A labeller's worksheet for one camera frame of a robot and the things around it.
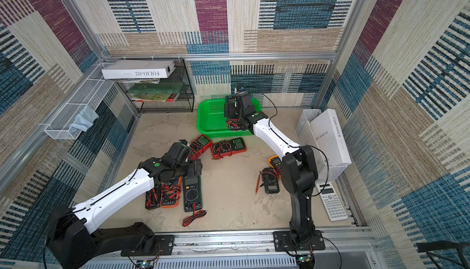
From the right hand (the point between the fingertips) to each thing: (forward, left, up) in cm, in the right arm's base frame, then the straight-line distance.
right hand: (232, 104), depth 90 cm
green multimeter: (-10, -1, -4) cm, 11 cm away
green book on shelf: (+13, +42, -3) cm, 45 cm away
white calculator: (-42, -44, -24) cm, 65 cm away
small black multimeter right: (-30, -18, -21) cm, 41 cm away
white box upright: (-18, -43, -6) cm, 47 cm away
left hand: (-26, +17, -12) cm, 34 cm away
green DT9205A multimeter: (-35, +19, -22) cm, 45 cm away
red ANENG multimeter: (-14, +7, -19) cm, 25 cm away
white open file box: (-14, -34, -9) cm, 38 cm away
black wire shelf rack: (+15, +34, -6) cm, 37 cm away
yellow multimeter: (-20, -21, -21) cm, 36 cm away
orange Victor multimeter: (-36, +28, -20) cm, 50 cm away
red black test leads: (-44, +16, -22) cm, 52 cm away
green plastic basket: (+12, +14, -26) cm, 32 cm away
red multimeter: (-11, +18, -19) cm, 29 cm away
